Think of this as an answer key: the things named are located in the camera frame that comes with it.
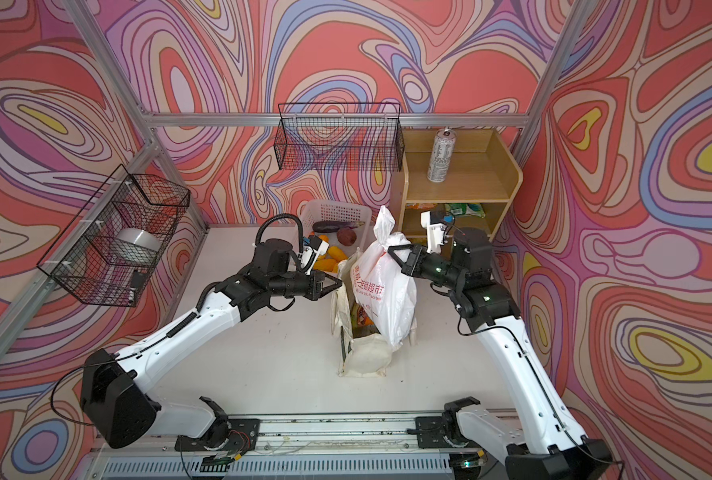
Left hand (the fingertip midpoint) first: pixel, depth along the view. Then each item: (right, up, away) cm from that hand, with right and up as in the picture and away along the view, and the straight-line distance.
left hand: (343, 282), depth 72 cm
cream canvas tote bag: (+6, -17, -1) cm, 18 cm away
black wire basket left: (-59, +7, +1) cm, 60 cm away
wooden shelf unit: (+40, +29, +15) cm, 52 cm away
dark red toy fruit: (-1, +13, +36) cm, 38 cm away
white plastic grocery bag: (+10, -2, -10) cm, 14 cm away
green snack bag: (+43, +22, +26) cm, 55 cm away
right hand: (+11, +6, -6) cm, 14 cm away
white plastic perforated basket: (-7, +25, +46) cm, 53 cm away
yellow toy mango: (-4, +4, -3) cm, 7 cm away
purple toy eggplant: (-6, +18, +42) cm, 46 cm away
